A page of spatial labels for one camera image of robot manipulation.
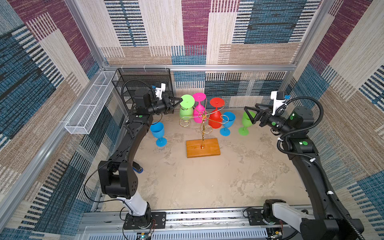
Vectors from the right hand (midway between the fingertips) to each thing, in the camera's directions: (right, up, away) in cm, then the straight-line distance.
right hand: (250, 108), depth 66 cm
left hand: (-30, +6, +7) cm, 31 cm away
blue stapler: (-57, -32, +21) cm, 69 cm away
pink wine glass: (-21, 0, +19) cm, 29 cm away
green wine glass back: (-28, 0, +11) cm, 30 cm away
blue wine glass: (-3, -3, +29) cm, 30 cm away
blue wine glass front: (-47, -10, +30) cm, 57 cm away
